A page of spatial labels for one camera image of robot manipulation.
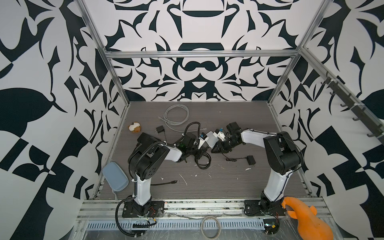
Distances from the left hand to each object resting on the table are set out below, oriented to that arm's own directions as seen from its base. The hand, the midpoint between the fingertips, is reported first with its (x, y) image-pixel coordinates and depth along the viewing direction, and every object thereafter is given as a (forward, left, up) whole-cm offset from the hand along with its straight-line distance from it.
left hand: (207, 146), depth 94 cm
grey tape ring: (-40, +2, -2) cm, 40 cm away
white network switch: (+3, -2, +4) cm, 5 cm away
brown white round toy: (+15, +47, +1) cm, 50 cm away
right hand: (-3, -4, +1) cm, 5 cm away
